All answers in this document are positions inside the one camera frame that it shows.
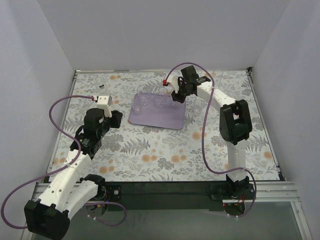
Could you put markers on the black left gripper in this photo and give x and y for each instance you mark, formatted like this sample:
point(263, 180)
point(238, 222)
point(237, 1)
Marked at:
point(116, 119)

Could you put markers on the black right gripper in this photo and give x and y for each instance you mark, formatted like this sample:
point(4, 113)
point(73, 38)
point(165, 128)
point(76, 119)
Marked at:
point(178, 97)

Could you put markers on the clear stemmed glass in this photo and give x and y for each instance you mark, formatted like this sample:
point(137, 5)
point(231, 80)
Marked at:
point(101, 86)

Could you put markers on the faceted clear tumbler glass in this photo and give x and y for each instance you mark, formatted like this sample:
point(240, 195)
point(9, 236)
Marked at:
point(143, 93)

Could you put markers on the small clear glass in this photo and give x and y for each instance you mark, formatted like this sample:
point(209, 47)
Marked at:
point(137, 107)

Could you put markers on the tall clear glass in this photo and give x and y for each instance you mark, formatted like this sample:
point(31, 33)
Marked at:
point(217, 76)

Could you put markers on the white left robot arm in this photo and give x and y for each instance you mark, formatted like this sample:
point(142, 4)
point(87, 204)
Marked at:
point(50, 215)

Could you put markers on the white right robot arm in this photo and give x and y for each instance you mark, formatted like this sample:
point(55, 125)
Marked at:
point(235, 124)

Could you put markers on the lilac rectangular plastic tray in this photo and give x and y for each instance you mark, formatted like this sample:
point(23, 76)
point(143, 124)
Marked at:
point(167, 116)

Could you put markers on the floral patterned table mat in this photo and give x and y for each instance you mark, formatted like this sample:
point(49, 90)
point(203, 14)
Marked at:
point(145, 153)

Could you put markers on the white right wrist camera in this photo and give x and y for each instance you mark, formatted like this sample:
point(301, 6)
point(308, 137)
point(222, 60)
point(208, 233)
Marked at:
point(171, 81)

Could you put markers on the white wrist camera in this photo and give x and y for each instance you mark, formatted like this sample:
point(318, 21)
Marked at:
point(104, 103)
point(171, 81)

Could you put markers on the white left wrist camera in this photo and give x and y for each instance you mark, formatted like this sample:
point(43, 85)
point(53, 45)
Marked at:
point(104, 103)

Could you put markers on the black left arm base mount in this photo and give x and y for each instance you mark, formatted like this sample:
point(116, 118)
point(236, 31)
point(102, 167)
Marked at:
point(110, 192)

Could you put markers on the aluminium table frame rail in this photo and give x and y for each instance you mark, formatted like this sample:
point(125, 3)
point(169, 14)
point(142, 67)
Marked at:
point(183, 195)

